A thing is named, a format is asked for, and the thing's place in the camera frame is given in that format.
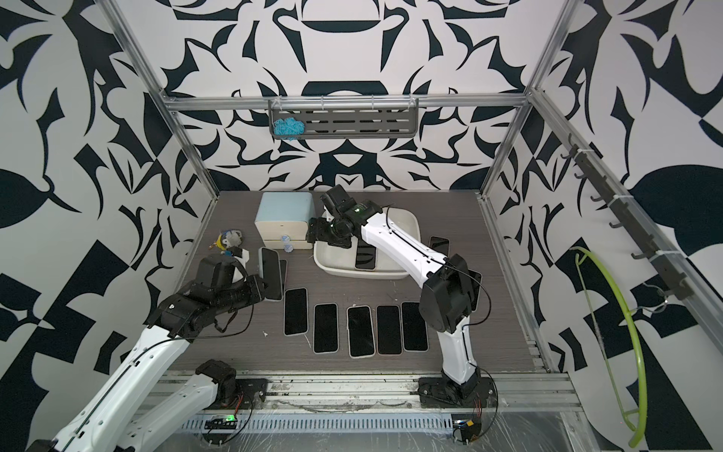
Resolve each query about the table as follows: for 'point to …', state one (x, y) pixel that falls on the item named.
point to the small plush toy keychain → (228, 238)
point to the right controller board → (469, 424)
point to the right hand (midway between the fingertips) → (311, 235)
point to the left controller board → (221, 422)
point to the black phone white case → (389, 330)
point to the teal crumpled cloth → (288, 128)
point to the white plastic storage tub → (337, 261)
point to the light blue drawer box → (281, 214)
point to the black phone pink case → (326, 328)
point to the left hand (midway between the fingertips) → (266, 278)
